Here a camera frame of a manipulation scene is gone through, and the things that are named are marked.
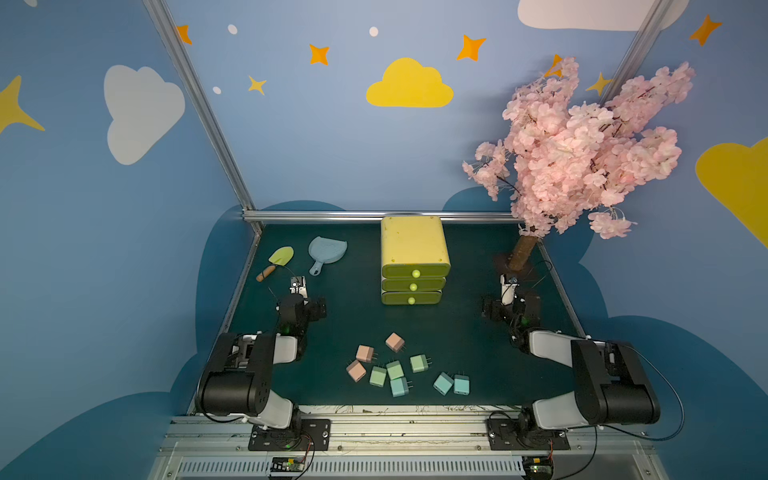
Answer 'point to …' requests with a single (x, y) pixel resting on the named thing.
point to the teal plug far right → (461, 384)
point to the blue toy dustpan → (325, 251)
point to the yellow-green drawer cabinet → (414, 256)
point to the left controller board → (288, 464)
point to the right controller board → (538, 467)
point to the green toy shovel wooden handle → (281, 257)
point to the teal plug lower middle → (399, 387)
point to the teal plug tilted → (443, 384)
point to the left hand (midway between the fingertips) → (305, 292)
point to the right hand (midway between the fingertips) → (503, 294)
